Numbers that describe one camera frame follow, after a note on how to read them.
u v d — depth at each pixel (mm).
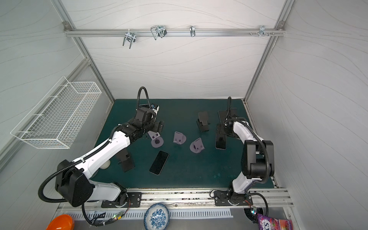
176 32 783
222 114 1112
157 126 729
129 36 776
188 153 920
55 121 677
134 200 738
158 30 764
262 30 764
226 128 801
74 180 394
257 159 465
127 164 854
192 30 779
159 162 841
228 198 733
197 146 879
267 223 650
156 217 686
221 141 1078
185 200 752
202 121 982
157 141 951
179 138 914
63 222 672
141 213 703
